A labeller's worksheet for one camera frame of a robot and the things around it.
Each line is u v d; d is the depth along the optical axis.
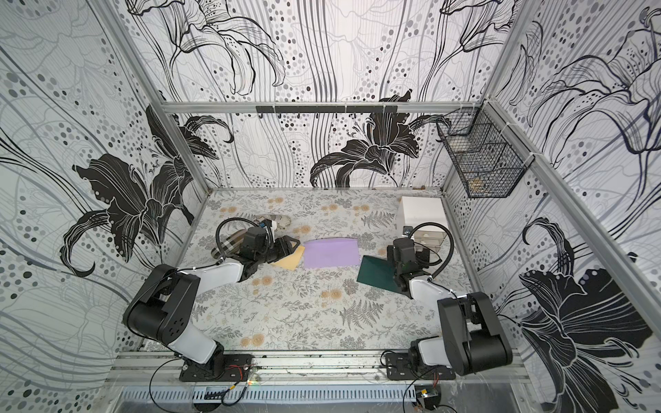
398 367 0.72
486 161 0.88
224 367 0.71
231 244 0.96
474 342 0.42
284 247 0.81
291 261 0.87
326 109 0.88
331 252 0.99
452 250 0.66
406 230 0.78
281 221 1.04
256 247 0.73
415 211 0.93
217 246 0.70
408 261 0.70
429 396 0.70
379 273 0.93
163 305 0.45
